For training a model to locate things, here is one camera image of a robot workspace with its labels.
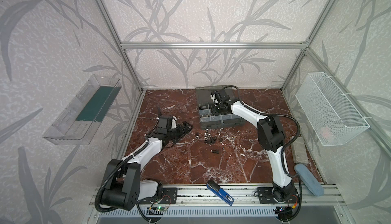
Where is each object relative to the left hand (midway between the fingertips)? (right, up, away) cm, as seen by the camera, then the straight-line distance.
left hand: (191, 125), depth 87 cm
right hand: (+14, +12, +14) cm, 23 cm away
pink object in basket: (+67, -1, -13) cm, 68 cm away
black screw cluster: (+12, -10, +4) cm, 16 cm away
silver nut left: (+3, -8, +7) cm, 11 cm away
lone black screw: (+14, -15, +2) cm, 21 cm away
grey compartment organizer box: (+11, +3, +15) cm, 18 cm away
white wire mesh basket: (+62, +7, -24) cm, 67 cm away
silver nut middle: (+9, -9, +6) cm, 14 cm away
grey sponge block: (+63, -15, -1) cm, 64 cm away
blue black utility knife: (+15, -29, -15) cm, 37 cm away
